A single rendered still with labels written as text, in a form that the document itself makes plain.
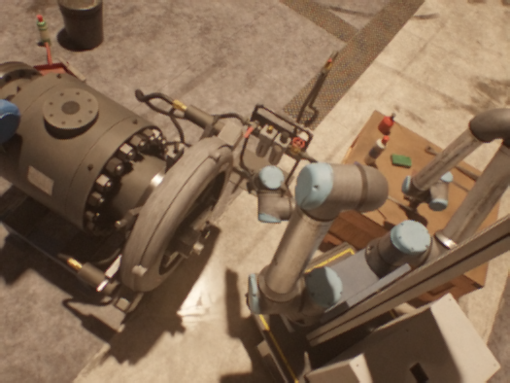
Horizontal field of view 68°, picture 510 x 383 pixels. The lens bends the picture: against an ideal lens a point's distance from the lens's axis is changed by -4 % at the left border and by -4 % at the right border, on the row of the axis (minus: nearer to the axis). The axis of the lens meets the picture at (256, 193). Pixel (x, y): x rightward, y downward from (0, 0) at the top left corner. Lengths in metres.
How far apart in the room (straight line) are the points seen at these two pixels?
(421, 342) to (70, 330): 1.67
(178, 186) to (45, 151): 0.59
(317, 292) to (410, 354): 0.44
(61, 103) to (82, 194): 0.38
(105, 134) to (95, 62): 1.63
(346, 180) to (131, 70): 2.46
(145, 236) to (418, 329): 1.09
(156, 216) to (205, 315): 0.98
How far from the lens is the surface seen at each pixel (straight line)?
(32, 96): 1.87
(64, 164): 1.71
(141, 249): 1.49
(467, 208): 1.75
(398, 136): 2.70
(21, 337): 2.36
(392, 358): 1.62
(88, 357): 2.27
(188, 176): 1.47
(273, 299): 1.38
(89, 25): 3.24
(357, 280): 1.85
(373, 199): 1.01
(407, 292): 1.26
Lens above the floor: 2.23
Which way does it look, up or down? 58 degrees down
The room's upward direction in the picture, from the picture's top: 24 degrees clockwise
